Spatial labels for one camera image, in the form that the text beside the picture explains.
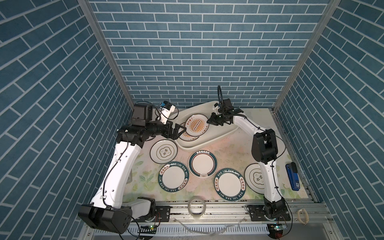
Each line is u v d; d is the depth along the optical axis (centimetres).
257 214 74
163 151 96
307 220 71
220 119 87
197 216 72
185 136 103
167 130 59
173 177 85
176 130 60
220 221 73
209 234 69
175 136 60
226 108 82
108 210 36
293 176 84
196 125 101
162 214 73
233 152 97
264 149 60
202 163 92
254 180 85
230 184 83
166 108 59
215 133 100
